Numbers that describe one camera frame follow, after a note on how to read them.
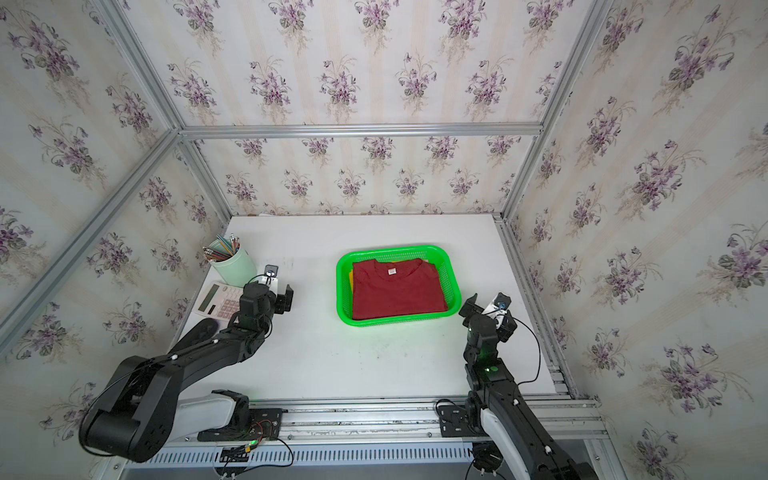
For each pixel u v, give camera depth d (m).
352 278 0.98
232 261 0.88
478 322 0.65
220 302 0.93
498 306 0.69
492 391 0.58
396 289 0.93
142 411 0.41
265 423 0.73
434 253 0.98
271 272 0.76
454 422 0.73
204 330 0.86
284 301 0.81
